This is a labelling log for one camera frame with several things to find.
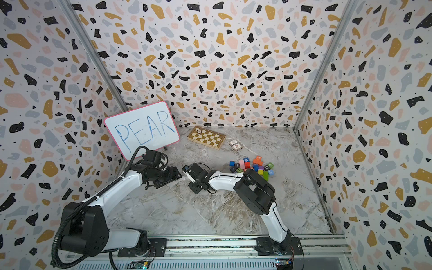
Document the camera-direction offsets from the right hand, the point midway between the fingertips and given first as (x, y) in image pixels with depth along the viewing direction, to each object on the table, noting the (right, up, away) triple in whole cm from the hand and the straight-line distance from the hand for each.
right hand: (194, 183), depth 94 cm
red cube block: (+30, +9, +7) cm, 32 cm away
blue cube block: (+21, +10, +9) cm, 25 cm away
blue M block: (+30, +12, +10) cm, 34 cm away
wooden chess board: (+5, +26, +19) cm, 33 cm away
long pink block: (+27, +10, +8) cm, 30 cm away
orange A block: (+38, +12, +11) cm, 41 cm away
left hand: (-7, +5, -7) cm, 12 cm away
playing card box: (+23, +21, +16) cm, 35 cm away
